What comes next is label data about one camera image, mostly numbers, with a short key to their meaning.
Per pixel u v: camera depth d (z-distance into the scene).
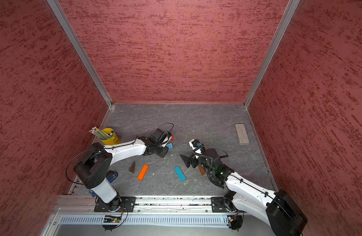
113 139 0.89
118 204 0.68
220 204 0.74
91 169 0.46
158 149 0.82
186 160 0.70
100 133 0.86
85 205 0.76
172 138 0.95
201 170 0.86
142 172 0.85
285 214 0.41
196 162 0.71
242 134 1.00
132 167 0.87
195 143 0.67
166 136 0.76
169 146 0.93
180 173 0.84
